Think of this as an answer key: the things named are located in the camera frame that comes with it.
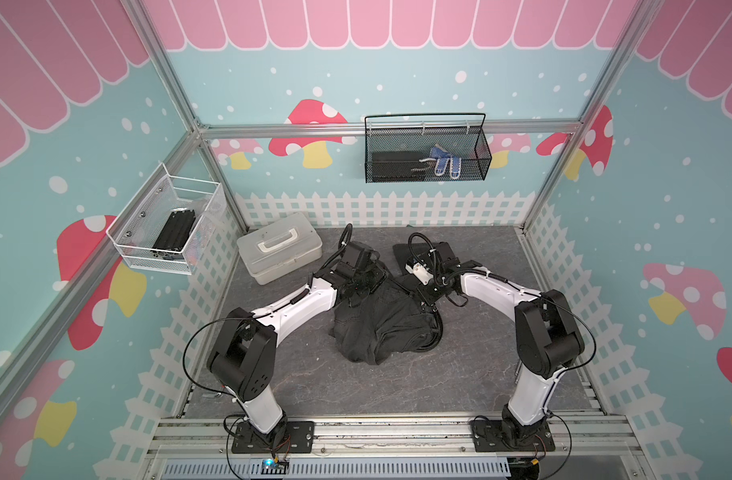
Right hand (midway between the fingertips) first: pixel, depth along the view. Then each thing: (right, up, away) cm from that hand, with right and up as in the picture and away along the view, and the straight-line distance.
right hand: (420, 292), depth 95 cm
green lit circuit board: (-39, -40, -22) cm, 61 cm away
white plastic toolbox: (-47, +14, +4) cm, 49 cm away
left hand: (-11, +5, -8) cm, 14 cm away
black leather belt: (+3, -5, -1) cm, 6 cm away
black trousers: (-10, -7, -8) cm, 15 cm away
